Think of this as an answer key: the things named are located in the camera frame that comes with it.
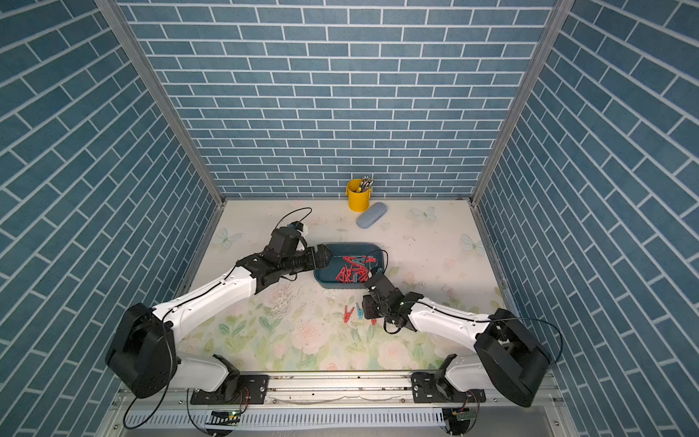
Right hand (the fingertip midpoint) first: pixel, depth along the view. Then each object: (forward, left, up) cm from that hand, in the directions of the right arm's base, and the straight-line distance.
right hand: (367, 305), depth 87 cm
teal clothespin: (-1, +2, -3) cm, 4 cm away
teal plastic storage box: (+10, +16, -1) cm, 18 cm away
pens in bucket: (+43, +4, +14) cm, 45 cm away
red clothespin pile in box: (+13, +5, -2) cm, 14 cm away
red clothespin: (-2, +7, -3) cm, 8 cm away
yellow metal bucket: (+44, +7, +3) cm, 45 cm away
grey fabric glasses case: (+40, +1, -1) cm, 40 cm away
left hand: (+9, +13, +13) cm, 20 cm away
